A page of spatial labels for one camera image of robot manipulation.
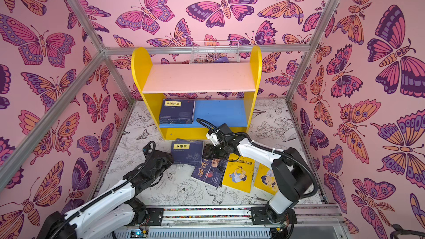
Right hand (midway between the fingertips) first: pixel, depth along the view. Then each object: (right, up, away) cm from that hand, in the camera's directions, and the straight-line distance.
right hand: (206, 153), depth 83 cm
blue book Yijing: (-17, +17, +5) cm, 24 cm away
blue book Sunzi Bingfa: (-12, +15, +6) cm, 20 cm away
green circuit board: (-29, -33, -11) cm, 45 cm away
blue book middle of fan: (-11, -1, +7) cm, 13 cm away
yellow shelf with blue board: (-22, +35, +38) cm, 56 cm away
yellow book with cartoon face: (+30, -13, 0) cm, 32 cm away
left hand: (-17, -1, +1) cm, 18 cm away
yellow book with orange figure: (+17, -11, +2) cm, 20 cm away
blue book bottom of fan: (-17, +5, +15) cm, 23 cm away
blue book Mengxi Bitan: (-17, +21, +8) cm, 28 cm away
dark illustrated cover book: (+2, -10, +2) cm, 10 cm away
